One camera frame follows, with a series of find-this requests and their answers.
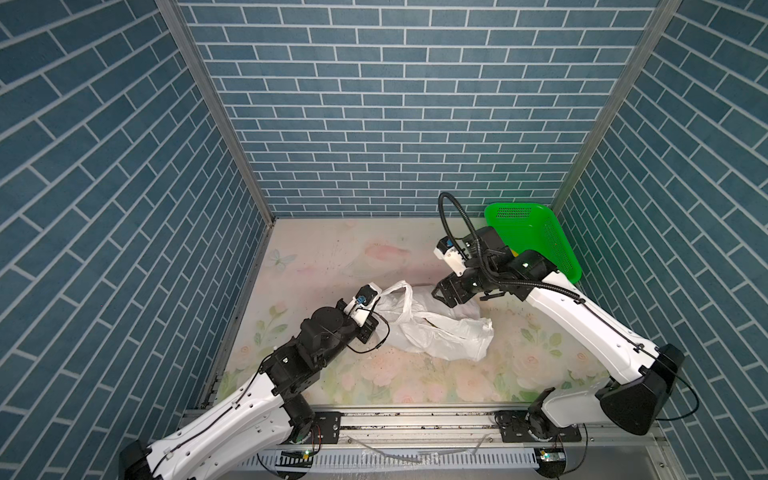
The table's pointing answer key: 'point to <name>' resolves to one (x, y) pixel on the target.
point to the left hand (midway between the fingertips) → (378, 298)
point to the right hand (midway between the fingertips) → (440, 282)
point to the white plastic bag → (423, 323)
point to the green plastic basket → (530, 226)
